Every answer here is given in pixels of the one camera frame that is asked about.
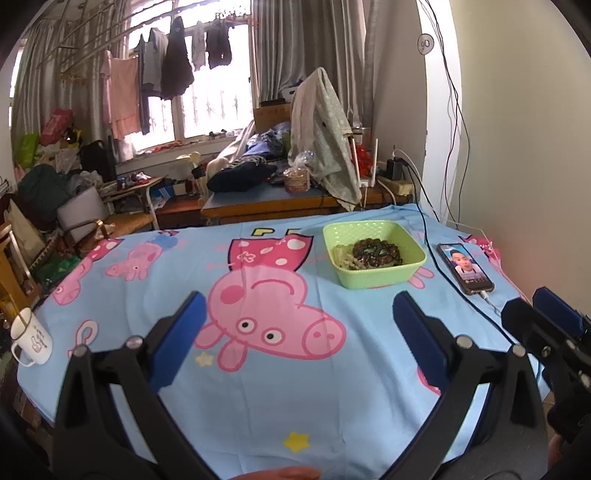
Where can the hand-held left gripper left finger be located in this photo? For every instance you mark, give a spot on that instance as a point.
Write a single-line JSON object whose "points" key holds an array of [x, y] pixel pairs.
{"points": [[181, 334]]}

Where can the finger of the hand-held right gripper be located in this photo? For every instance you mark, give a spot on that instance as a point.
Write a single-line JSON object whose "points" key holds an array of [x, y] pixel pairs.
{"points": [[531, 325], [561, 309]]}

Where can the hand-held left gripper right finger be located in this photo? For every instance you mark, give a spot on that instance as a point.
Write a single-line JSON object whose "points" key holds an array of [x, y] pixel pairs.
{"points": [[418, 339]]}

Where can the green plastic basket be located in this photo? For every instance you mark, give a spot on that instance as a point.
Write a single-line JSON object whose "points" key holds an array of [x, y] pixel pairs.
{"points": [[383, 277]]}

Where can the person's left hand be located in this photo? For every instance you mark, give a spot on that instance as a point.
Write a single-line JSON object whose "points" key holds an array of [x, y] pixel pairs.
{"points": [[286, 474]]}

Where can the blue cartoon printed blanket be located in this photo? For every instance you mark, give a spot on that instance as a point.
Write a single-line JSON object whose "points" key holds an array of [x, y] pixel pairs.
{"points": [[184, 258]]}

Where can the smartphone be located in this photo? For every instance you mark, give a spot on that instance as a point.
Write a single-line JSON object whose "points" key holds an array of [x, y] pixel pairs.
{"points": [[466, 270]]}

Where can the cushioned chair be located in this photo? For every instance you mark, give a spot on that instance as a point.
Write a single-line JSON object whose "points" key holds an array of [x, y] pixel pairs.
{"points": [[124, 226]]}

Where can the white enamel mug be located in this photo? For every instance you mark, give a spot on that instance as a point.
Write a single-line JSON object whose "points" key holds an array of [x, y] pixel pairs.
{"points": [[34, 344]]}

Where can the wooden desk with blue top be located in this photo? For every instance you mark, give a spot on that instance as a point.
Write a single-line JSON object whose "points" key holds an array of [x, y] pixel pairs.
{"points": [[258, 205]]}

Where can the beige power strip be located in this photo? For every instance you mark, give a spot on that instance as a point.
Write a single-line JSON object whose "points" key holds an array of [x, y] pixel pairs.
{"points": [[397, 187]]}

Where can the small table with shoes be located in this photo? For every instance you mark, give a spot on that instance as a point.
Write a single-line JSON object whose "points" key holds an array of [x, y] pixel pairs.
{"points": [[134, 184]]}

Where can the spoon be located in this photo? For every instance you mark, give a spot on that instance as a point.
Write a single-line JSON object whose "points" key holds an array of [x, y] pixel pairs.
{"points": [[23, 318]]}

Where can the white router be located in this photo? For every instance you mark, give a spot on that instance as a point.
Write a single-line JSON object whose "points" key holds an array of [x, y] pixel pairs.
{"points": [[364, 182]]}

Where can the dark blue clothing bundle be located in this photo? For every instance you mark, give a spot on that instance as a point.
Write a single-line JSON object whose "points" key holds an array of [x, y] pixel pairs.
{"points": [[240, 177]]}

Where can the black charger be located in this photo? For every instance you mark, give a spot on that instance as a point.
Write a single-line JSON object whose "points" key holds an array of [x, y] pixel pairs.
{"points": [[396, 168]]}

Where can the cream desk lamp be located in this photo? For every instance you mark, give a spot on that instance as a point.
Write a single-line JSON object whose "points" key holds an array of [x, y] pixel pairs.
{"points": [[191, 161]]}

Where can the wooden chair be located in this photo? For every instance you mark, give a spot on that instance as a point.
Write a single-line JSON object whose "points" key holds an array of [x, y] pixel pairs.
{"points": [[11, 263]]}

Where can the red packaging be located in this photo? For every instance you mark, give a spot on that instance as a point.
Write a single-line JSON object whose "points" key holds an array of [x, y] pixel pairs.
{"points": [[365, 161]]}

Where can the black suitcase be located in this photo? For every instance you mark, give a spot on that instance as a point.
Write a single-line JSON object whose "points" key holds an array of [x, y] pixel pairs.
{"points": [[98, 161]]}

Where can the clear bag of biscuits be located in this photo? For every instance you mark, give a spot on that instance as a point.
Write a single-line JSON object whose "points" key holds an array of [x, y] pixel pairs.
{"points": [[298, 177]]}

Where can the dark green bag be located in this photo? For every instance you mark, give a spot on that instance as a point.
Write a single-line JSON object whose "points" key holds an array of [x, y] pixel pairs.
{"points": [[41, 191]]}

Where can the cardboard box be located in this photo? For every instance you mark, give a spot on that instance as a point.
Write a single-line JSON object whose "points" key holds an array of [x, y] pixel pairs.
{"points": [[272, 119]]}

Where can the green plastic bag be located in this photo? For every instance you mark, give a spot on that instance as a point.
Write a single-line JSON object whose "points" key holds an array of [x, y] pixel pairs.
{"points": [[27, 150]]}

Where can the red bag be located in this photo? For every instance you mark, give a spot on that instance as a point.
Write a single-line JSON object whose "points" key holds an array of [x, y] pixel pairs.
{"points": [[56, 127]]}

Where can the pink hanging garment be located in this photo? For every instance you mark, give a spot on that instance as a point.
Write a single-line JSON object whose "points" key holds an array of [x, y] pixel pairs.
{"points": [[122, 97]]}

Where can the dark hanging jacket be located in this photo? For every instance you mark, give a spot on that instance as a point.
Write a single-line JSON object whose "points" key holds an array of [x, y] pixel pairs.
{"points": [[178, 64]]}

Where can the grey hanging shirt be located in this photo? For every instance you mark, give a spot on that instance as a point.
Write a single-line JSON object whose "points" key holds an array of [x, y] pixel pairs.
{"points": [[150, 64]]}

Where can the grey curtain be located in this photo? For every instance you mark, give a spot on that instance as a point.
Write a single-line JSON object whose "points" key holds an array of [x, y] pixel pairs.
{"points": [[314, 37], [60, 69]]}

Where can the black hanging shorts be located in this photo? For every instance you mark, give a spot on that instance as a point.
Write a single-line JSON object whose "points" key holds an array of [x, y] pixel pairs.
{"points": [[218, 44]]}

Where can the round wall hook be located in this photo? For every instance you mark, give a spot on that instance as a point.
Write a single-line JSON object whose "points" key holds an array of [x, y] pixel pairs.
{"points": [[425, 44]]}

